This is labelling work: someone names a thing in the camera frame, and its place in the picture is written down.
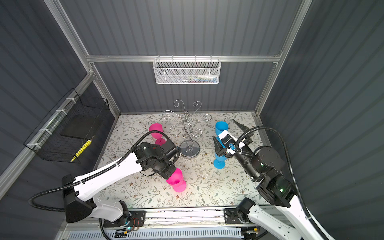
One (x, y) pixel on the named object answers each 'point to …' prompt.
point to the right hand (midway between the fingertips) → (228, 128)
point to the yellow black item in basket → (81, 150)
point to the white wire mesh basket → (187, 71)
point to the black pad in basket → (75, 126)
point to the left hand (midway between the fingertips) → (171, 172)
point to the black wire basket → (46, 141)
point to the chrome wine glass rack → (189, 148)
